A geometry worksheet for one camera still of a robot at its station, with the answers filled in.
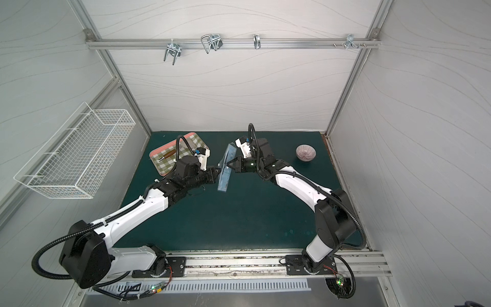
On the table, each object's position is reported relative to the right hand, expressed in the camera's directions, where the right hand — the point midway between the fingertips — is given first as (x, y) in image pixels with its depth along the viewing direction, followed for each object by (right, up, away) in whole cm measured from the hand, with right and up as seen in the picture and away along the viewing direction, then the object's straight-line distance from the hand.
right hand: (226, 163), depth 79 cm
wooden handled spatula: (-37, +3, +29) cm, 47 cm away
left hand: (-2, -3, +1) cm, 4 cm away
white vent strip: (-8, -45, -9) cm, 47 cm away
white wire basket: (-54, +2, -10) cm, 55 cm away
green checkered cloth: (-37, -2, +26) cm, 45 cm away
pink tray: (-41, +8, +33) cm, 53 cm away
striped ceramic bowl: (+42, +4, +29) cm, 51 cm away
